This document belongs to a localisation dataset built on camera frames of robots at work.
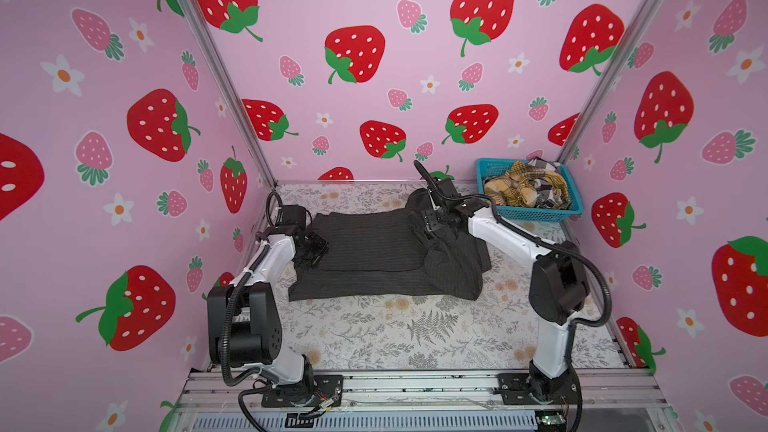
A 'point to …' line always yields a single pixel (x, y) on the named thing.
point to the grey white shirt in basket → (548, 196)
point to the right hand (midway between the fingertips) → (438, 212)
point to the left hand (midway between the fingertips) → (327, 250)
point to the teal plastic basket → (496, 167)
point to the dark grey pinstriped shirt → (385, 253)
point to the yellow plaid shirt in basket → (515, 190)
